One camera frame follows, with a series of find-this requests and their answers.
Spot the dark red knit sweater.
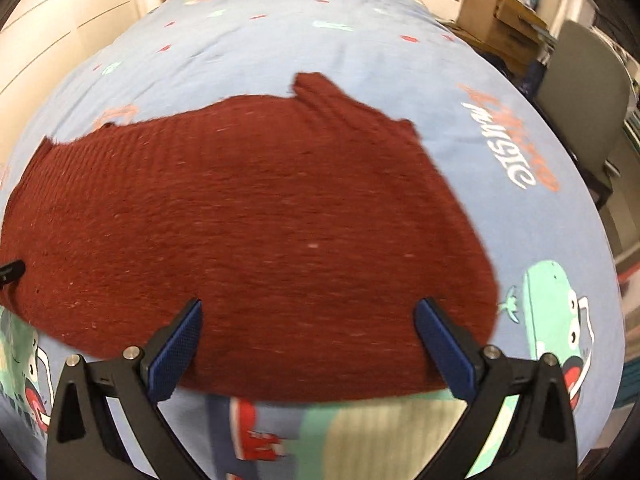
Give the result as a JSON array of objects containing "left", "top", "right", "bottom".
[{"left": 1, "top": 73, "right": 498, "bottom": 402}]

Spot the cream wardrobe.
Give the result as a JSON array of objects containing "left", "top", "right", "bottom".
[{"left": 1, "top": 0, "right": 140, "bottom": 164}]

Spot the blue dinosaur print bedsheet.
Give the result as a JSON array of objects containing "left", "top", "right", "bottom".
[{"left": 1, "top": 0, "right": 624, "bottom": 479}]

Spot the grey office chair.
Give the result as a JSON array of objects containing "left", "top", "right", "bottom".
[{"left": 534, "top": 21, "right": 632, "bottom": 208}]

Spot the wooden desk cabinet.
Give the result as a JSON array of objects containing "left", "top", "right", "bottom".
[{"left": 448, "top": 0, "right": 548, "bottom": 77}]

